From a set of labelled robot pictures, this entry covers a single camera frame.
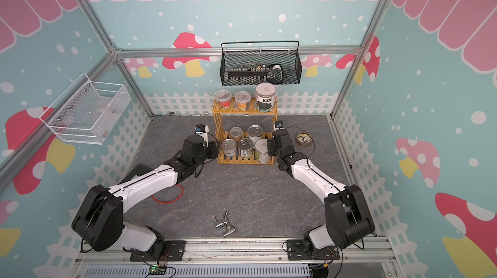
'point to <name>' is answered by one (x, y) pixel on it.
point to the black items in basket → (272, 73)
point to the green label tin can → (229, 147)
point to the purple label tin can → (246, 147)
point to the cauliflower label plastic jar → (261, 152)
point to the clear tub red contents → (223, 97)
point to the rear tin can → (255, 132)
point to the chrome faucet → (223, 223)
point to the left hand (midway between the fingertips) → (217, 144)
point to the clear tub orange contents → (242, 99)
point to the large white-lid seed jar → (265, 97)
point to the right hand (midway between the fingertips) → (276, 139)
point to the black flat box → (138, 170)
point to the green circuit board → (157, 270)
